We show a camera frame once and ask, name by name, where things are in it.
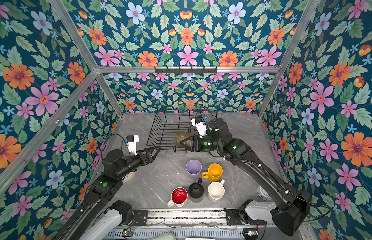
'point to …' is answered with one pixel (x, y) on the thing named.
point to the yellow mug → (214, 173)
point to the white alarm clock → (263, 194)
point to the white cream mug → (216, 190)
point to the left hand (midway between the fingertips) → (158, 147)
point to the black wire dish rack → (167, 122)
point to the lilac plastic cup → (193, 167)
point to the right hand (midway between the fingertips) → (185, 140)
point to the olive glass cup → (181, 135)
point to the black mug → (196, 189)
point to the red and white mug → (179, 196)
